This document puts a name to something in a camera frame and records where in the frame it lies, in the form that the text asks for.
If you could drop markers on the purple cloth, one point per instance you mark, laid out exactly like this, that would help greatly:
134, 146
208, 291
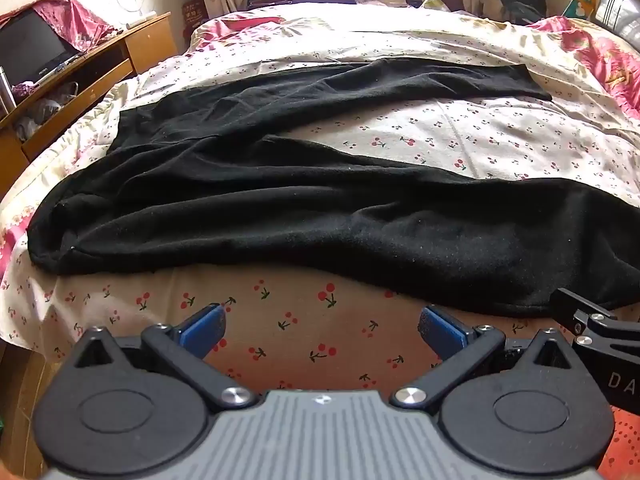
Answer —
22, 90

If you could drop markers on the person's orange dotted garment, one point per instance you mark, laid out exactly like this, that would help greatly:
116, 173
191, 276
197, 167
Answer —
627, 445

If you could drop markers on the black pants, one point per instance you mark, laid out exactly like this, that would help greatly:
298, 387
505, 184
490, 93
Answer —
300, 200

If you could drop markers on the wooden cabinet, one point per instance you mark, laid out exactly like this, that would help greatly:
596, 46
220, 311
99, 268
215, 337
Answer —
145, 45

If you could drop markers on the pink floral cloth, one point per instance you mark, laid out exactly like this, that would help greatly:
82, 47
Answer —
80, 17

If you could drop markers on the cherry-print bedsheet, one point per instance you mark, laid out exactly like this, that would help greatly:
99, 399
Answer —
400, 130

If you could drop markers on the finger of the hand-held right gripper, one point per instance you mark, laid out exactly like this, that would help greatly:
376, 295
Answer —
585, 307

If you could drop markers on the red box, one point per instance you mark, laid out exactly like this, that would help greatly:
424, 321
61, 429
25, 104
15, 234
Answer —
194, 15

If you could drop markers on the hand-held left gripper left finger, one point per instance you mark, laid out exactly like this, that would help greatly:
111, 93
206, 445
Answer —
204, 327

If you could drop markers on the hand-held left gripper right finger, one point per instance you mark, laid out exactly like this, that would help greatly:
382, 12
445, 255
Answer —
442, 332

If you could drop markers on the white tube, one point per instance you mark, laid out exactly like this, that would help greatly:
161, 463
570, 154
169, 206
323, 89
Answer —
139, 21

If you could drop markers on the pink floral quilt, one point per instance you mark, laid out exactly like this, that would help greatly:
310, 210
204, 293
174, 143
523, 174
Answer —
595, 55

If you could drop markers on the steel thermos bottle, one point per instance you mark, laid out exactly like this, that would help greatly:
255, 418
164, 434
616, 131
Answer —
5, 92

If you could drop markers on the black bag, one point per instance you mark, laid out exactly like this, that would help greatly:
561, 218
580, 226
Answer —
522, 0

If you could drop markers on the clear plastic bags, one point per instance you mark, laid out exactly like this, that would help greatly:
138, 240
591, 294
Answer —
47, 110

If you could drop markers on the dark wooden headboard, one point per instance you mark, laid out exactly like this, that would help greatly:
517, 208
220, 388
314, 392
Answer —
620, 10

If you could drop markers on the black television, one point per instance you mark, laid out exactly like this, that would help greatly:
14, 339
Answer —
35, 45

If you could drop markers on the colourful snack packet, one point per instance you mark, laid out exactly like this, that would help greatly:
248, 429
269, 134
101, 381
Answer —
580, 2

